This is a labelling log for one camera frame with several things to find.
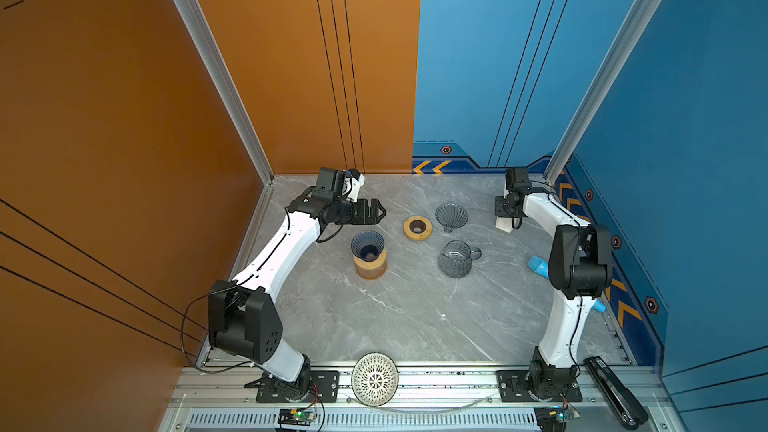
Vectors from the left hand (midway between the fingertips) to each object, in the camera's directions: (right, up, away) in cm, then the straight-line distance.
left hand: (372, 209), depth 84 cm
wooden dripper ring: (+14, -7, +20) cm, 25 cm away
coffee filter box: (+45, -6, +22) cm, 51 cm away
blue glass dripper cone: (-2, -11, +4) cm, 12 cm away
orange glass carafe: (-1, -21, +10) cm, 23 cm away
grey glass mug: (+26, -16, +13) cm, 33 cm away
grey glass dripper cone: (+26, -3, +19) cm, 32 cm away
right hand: (+44, 0, +18) cm, 48 cm away
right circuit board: (+43, -49, -14) cm, 67 cm away
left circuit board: (-17, -49, -13) cm, 54 cm away
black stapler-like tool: (+60, -46, -13) cm, 77 cm away
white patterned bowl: (+1, -42, -10) cm, 43 cm away
